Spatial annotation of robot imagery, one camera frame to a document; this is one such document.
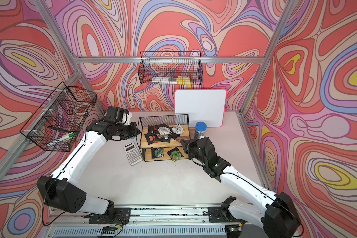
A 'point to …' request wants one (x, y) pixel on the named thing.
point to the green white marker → (62, 139)
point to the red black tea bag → (179, 139)
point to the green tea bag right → (175, 154)
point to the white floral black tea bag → (178, 129)
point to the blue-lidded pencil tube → (201, 127)
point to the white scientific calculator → (132, 153)
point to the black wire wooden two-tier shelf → (160, 137)
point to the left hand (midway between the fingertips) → (141, 131)
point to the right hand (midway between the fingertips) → (179, 143)
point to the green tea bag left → (158, 152)
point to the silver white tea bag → (164, 130)
